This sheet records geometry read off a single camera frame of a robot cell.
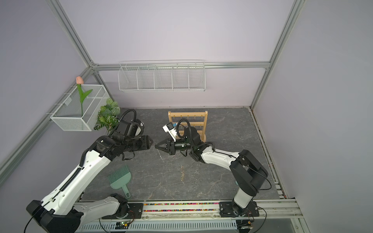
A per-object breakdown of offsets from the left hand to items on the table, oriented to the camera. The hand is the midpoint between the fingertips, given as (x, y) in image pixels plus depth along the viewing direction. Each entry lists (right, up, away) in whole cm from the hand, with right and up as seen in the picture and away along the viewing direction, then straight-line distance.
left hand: (149, 144), depth 73 cm
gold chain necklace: (+16, -21, +14) cm, 30 cm away
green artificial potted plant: (-25, +14, +6) cm, 29 cm away
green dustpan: (-21, -22, +11) cm, 33 cm away
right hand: (+4, -1, -4) cm, 5 cm away
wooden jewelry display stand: (+21, +16, +8) cm, 27 cm away
